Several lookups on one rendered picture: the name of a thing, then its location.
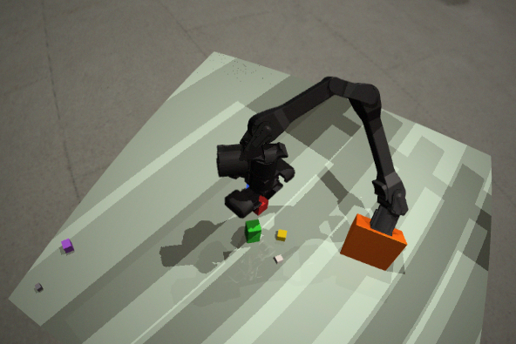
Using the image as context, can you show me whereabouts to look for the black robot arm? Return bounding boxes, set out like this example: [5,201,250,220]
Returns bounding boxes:
[216,77,408,237]

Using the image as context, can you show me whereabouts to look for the small yellow block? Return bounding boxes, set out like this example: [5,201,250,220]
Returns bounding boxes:
[276,229,287,241]

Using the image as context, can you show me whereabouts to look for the purple cube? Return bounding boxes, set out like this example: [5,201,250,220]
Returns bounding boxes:
[61,239,74,253]

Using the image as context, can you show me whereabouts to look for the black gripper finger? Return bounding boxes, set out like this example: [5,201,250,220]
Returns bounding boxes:
[264,182,283,199]
[241,189,262,212]

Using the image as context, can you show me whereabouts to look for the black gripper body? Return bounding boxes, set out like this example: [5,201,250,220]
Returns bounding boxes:
[225,159,295,218]

